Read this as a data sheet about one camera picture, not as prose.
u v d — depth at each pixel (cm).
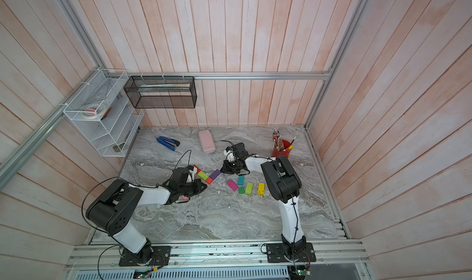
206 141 111
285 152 95
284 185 55
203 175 96
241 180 95
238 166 79
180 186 76
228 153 95
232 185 95
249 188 93
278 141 93
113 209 47
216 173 98
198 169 92
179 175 75
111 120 80
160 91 103
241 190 93
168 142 111
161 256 73
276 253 73
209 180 95
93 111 71
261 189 92
